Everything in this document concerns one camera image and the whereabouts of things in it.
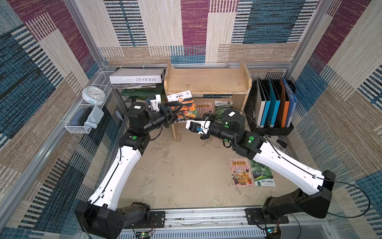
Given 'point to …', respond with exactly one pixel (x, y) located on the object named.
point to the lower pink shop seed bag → (202, 108)
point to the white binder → (260, 105)
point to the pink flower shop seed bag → (241, 173)
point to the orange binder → (284, 106)
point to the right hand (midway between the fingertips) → (191, 114)
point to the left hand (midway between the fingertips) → (182, 106)
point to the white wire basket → (103, 82)
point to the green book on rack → (143, 92)
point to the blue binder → (293, 103)
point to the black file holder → (249, 109)
